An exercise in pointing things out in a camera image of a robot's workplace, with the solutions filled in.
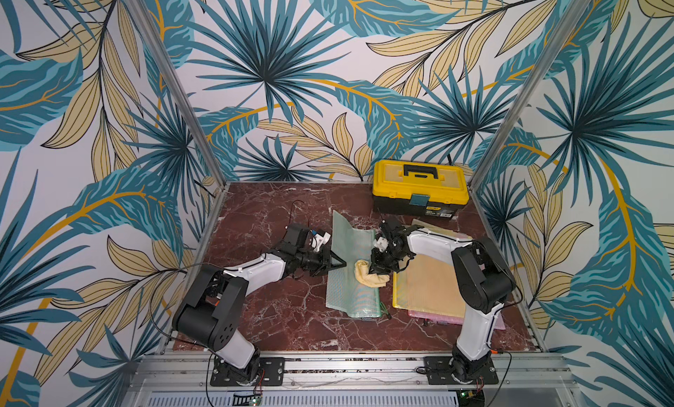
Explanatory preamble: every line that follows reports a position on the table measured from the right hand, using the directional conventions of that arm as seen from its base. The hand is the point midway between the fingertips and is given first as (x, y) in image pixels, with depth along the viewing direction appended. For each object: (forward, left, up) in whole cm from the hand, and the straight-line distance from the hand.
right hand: (370, 272), depth 93 cm
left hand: (-3, +10, +11) cm, 15 cm away
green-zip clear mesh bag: (-9, +9, +5) cm, 14 cm away
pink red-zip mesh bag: (-16, -20, 0) cm, 25 cm away
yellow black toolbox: (+25, -23, +16) cm, 38 cm away
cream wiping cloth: (-4, 0, +3) cm, 5 cm away
